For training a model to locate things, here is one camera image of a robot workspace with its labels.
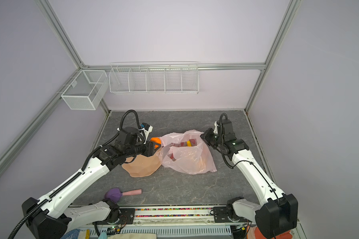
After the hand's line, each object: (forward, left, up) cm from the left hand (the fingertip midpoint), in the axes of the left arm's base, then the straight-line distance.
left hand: (156, 145), depth 74 cm
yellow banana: (+13, -18, -21) cm, 30 cm away
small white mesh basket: (+46, +49, +2) cm, 67 cm away
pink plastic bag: (-5, -16, 0) cm, 16 cm away
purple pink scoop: (-16, +25, -23) cm, 37 cm away
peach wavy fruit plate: (0, +12, -22) cm, 25 cm away
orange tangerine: (+1, -1, +3) cm, 3 cm away
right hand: (+5, -23, 0) cm, 23 cm away
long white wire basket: (+53, -14, +3) cm, 55 cm away
